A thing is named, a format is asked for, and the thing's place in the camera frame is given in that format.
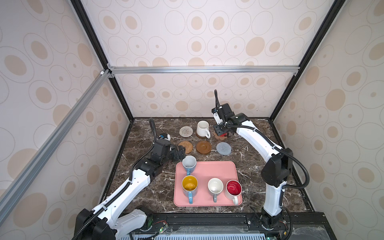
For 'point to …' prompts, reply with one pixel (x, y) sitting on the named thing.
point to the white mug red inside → (233, 189)
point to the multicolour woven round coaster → (186, 131)
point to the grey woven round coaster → (223, 148)
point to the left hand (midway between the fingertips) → (183, 148)
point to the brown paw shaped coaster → (215, 135)
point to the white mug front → (215, 186)
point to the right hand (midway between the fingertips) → (219, 126)
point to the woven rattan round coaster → (187, 145)
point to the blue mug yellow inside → (189, 185)
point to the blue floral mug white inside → (189, 162)
